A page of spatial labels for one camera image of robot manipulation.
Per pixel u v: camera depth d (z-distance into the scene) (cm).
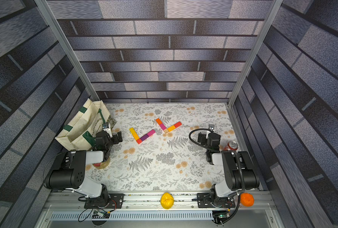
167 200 69
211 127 81
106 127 82
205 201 73
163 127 104
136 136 100
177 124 106
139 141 98
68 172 46
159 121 108
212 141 71
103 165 83
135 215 78
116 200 74
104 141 74
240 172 42
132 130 103
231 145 84
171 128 103
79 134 77
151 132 102
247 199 70
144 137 100
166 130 101
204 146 80
